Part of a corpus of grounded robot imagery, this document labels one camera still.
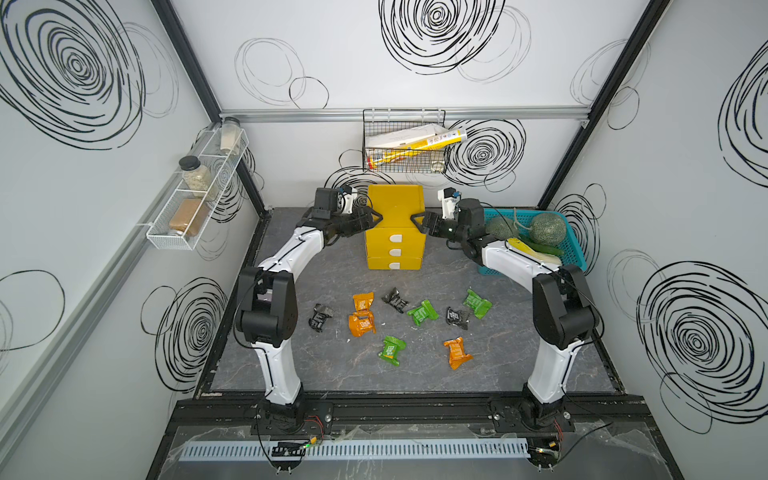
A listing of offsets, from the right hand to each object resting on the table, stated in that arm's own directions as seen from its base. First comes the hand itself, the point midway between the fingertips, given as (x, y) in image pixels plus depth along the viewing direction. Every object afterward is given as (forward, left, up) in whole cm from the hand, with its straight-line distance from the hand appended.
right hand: (418, 217), depth 89 cm
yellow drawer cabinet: (-6, +6, -4) cm, 10 cm away
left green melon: (+5, -29, -10) cm, 31 cm away
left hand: (0, +13, -1) cm, 13 cm away
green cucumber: (-1, -42, -14) cm, 44 cm away
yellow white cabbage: (-3, -43, -15) cm, 45 cm away
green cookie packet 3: (-33, +7, -19) cm, 38 cm away
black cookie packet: (-24, +29, -19) cm, 42 cm away
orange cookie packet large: (-25, +17, -20) cm, 36 cm away
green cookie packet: (-21, -2, -20) cm, 29 cm away
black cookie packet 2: (-17, +7, -20) cm, 27 cm away
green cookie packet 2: (-18, -20, -21) cm, 34 cm away
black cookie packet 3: (-23, -12, -19) cm, 33 cm away
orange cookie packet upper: (-18, +17, -20) cm, 32 cm away
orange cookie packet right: (-34, -11, -20) cm, 41 cm away
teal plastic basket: (+8, -36, -8) cm, 38 cm away
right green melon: (+4, -43, -9) cm, 44 cm away
